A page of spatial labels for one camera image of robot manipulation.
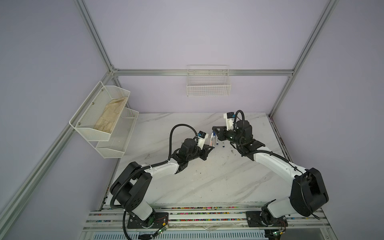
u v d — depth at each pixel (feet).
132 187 1.45
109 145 2.41
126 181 1.36
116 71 3.04
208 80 3.14
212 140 2.68
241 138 2.09
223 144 3.32
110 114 2.62
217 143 3.34
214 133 2.63
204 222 2.44
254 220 2.41
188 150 2.18
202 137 2.43
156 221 2.36
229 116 2.35
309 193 1.41
